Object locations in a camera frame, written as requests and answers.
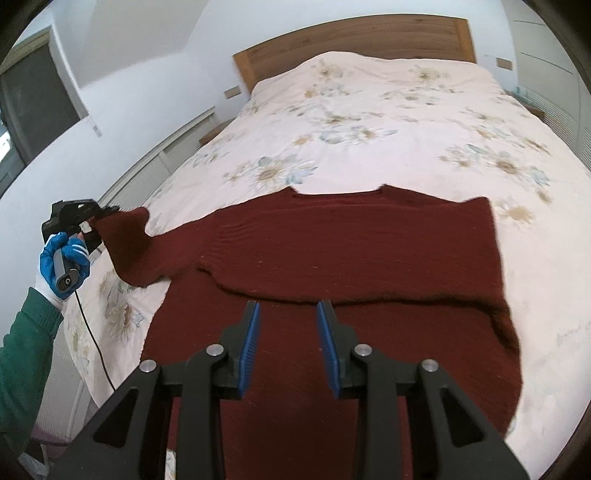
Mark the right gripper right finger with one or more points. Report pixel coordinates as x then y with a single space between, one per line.
450 437

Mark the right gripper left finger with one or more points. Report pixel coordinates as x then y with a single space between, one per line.
127 437

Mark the dark red knitted sweater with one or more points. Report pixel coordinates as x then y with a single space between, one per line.
416 276

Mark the green sleeved left forearm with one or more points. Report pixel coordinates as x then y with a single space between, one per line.
26 357

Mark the blue white gloved left hand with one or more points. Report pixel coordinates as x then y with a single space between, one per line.
64 265

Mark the white radiator cover cabinet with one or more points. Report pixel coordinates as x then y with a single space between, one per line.
67 402

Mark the dark window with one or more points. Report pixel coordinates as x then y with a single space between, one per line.
39 102

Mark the left wooden nightstand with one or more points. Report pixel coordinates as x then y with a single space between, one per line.
210 135

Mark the wooden nightstand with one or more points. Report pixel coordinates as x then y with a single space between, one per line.
210 135
534 110

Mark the floral pink duvet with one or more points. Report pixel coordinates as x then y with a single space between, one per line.
341 122

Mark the right wooden nightstand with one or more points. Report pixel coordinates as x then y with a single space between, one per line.
534 110

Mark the white wardrobe with slats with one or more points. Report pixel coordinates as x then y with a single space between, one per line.
548 79

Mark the wooden headboard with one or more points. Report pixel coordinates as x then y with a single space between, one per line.
388 36

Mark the left wall switch plate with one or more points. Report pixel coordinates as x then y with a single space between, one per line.
232 92

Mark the wall switch plate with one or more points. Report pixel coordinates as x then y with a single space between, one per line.
504 64
232 92

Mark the right wall switch plate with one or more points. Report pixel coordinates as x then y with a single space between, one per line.
504 64

